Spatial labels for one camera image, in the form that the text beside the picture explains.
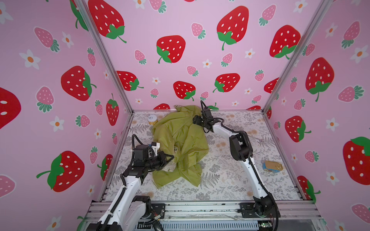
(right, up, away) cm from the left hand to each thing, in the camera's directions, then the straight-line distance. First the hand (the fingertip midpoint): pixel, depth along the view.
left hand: (173, 156), depth 78 cm
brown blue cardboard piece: (+60, -8, +9) cm, 61 cm away
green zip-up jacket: (+2, +11, +27) cm, 29 cm away
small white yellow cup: (-20, +22, +32) cm, 44 cm away
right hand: (+14, +22, +34) cm, 43 cm away
